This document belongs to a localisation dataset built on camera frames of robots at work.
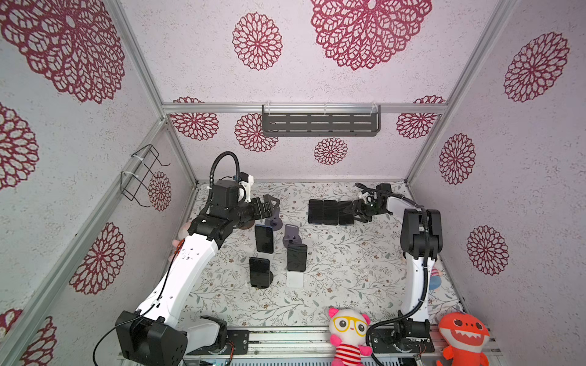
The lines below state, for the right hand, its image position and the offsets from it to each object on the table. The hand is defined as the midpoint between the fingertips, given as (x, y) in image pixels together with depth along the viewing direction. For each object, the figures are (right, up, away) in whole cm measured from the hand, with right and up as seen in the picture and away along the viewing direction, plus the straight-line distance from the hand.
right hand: (349, 210), depth 105 cm
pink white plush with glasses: (-9, -36, -35) cm, 51 cm away
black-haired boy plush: (+25, -24, -23) cm, 42 cm away
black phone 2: (-8, -1, +3) cm, 9 cm away
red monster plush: (+25, -37, -38) cm, 58 cm away
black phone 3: (-40, -25, -14) cm, 49 cm away
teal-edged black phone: (-3, -1, -4) cm, 5 cm away
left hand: (-35, +2, -30) cm, 46 cm away
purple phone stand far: (-34, -5, -6) cm, 35 cm away
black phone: (-16, -1, +4) cm, 16 cm away
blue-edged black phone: (-37, -11, -19) cm, 43 cm away
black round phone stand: (-35, -26, -18) cm, 47 cm away
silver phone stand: (-39, -18, -13) cm, 45 cm away
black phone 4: (-25, -19, -10) cm, 33 cm away
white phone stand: (-26, -26, -17) cm, 41 cm away
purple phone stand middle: (-27, -10, -11) cm, 31 cm away
